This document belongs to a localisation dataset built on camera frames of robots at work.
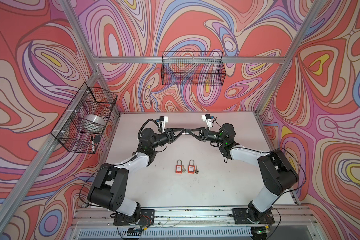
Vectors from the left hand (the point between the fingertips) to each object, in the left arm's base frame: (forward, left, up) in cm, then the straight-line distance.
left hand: (185, 132), depth 75 cm
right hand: (0, -2, -3) cm, 4 cm away
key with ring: (-9, +1, -26) cm, 27 cm away
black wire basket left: (0, +52, +3) cm, 52 cm away
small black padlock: (+2, -1, -1) cm, 2 cm away
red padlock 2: (-8, +3, -25) cm, 27 cm away
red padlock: (-8, -4, -25) cm, 26 cm away
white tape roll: (+1, +44, +6) cm, 45 cm away
